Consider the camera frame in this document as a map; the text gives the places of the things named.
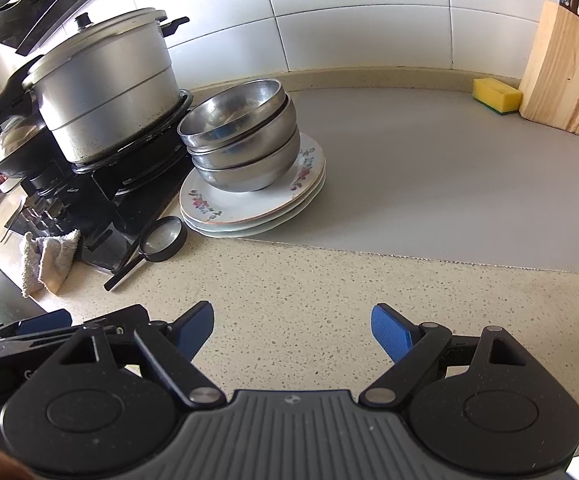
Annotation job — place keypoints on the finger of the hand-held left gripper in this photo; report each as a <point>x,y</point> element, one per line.
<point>114,317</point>
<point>44,322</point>

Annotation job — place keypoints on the yellow sponge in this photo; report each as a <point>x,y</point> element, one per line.
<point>494,92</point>

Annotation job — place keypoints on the white floral plate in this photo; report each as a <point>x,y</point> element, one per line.
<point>224,228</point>
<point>225,235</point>
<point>269,205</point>

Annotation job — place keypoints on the black magnifying glass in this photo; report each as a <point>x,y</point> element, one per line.
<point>162,239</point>

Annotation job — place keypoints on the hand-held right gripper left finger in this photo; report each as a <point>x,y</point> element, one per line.
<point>194,327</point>

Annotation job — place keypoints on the wooden knife block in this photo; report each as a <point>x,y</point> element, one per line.
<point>559,70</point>

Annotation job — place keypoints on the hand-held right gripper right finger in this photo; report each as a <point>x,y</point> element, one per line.
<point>392,332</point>

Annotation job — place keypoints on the white cloth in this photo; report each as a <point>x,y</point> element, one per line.
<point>49,260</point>

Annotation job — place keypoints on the stainless steel bowl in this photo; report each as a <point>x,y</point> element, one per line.
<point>229,110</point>
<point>249,175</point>
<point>269,135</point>

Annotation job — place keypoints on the aluminium pressure cooker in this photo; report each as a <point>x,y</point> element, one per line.
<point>109,100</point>

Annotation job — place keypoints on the black gas stove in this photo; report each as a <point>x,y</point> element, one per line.
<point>114,195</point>

